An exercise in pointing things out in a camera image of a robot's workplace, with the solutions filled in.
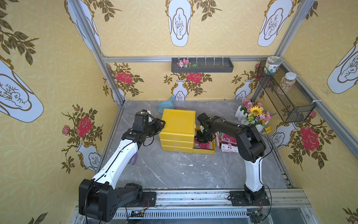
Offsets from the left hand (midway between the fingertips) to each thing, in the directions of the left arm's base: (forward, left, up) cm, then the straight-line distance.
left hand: (158, 123), depth 82 cm
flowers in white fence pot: (+8, -58, -1) cm, 59 cm away
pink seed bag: (-6, -30, -19) cm, 36 cm away
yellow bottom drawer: (-11, -28, -15) cm, 33 cm away
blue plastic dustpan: (+32, -4, -18) cm, 37 cm away
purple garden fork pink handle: (-12, +17, -20) cm, 29 cm away
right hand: (-1, -27, -19) cm, 33 cm away
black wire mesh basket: (+7, -78, +10) cm, 79 cm away
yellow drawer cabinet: (-8, -11, 0) cm, 14 cm away
